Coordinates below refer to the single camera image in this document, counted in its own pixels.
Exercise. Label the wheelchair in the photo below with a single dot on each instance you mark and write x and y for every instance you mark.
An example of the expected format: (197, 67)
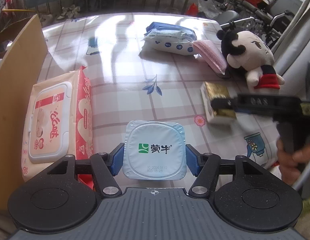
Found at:
(268, 19)

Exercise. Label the blue white diaper pack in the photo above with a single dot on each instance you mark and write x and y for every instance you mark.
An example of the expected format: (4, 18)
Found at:
(170, 38)

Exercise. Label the gold white small box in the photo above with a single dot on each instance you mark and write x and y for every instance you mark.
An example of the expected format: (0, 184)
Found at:
(215, 98)

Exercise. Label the checked plastic tablecloth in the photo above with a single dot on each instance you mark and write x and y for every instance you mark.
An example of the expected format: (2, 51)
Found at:
(132, 82)

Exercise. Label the person right hand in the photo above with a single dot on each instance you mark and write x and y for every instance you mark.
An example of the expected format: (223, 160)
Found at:
(289, 162)

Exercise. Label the brown cardboard box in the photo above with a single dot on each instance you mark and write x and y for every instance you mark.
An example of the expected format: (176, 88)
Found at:
(19, 70)

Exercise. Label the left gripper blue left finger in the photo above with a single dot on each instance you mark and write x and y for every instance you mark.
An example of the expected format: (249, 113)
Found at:
(105, 166)

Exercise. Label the pink mesh sponge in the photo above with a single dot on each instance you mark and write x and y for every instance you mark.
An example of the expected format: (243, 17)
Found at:
(211, 55)

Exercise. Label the pink wet wipes pack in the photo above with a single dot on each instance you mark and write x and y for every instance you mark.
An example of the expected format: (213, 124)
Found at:
(58, 122)

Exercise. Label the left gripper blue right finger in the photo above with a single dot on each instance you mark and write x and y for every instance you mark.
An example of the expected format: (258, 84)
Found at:
(205, 167)

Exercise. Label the black-haired boy plush doll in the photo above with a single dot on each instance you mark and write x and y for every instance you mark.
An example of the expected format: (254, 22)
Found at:
(247, 52)

